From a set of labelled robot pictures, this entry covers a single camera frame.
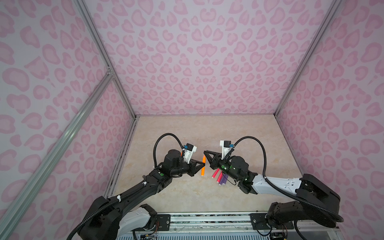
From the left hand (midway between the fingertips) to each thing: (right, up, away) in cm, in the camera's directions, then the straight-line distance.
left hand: (204, 162), depth 76 cm
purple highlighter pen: (+10, -14, +10) cm, 20 cm away
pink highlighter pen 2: (+10, -12, +12) cm, 19 cm away
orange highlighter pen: (-1, -4, +1) cm, 4 cm away
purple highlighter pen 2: (+12, -13, +11) cm, 21 cm away
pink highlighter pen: (+7, -9, +13) cm, 17 cm away
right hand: (0, +5, -1) cm, 5 cm away
